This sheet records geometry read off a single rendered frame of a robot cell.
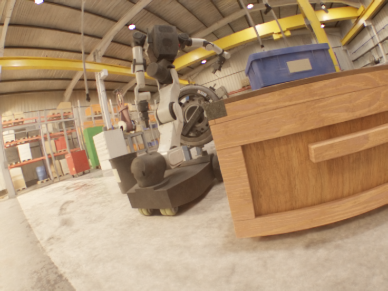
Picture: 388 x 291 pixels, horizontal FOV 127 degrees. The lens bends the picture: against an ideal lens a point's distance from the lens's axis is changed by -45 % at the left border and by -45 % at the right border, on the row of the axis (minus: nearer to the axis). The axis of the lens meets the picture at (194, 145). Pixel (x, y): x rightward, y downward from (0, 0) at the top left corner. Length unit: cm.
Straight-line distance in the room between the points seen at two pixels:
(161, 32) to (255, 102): 122
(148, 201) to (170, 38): 124
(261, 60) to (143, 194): 83
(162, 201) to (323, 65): 91
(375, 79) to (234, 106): 43
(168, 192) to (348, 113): 80
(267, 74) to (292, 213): 41
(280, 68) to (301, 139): 22
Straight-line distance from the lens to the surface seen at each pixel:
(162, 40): 151
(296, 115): 47
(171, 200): 89
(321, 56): 65
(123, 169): 171
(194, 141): 209
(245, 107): 46
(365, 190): 63
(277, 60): 57
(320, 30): 501
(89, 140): 888
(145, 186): 95
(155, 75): 134
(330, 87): 50
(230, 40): 1379
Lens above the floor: 41
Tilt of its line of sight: 4 degrees down
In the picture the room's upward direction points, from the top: 15 degrees counter-clockwise
